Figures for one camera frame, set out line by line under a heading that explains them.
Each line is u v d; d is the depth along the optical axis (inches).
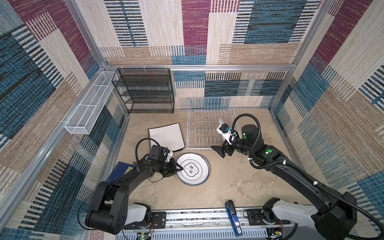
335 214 14.8
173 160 31.4
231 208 28.6
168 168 30.0
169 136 42.2
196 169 34.4
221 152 25.7
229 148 25.6
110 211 16.3
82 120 36.1
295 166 19.0
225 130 24.2
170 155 33.1
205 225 28.7
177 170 31.1
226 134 24.3
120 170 35.3
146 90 43.9
